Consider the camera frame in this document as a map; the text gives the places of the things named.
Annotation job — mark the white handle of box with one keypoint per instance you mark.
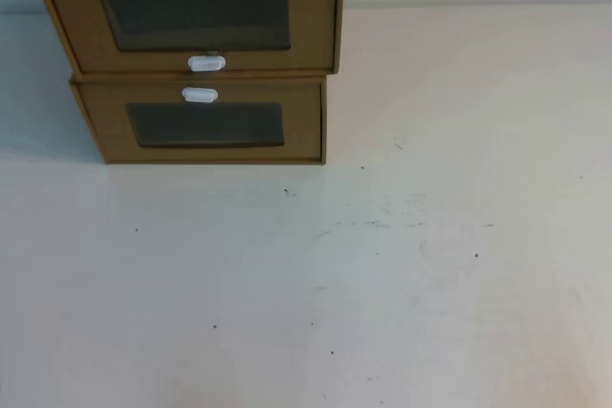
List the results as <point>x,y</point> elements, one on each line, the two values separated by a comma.
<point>206,63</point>
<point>199,95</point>

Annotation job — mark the brown cardboard shoebox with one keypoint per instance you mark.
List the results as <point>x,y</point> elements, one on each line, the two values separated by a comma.
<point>145,119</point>
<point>299,37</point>

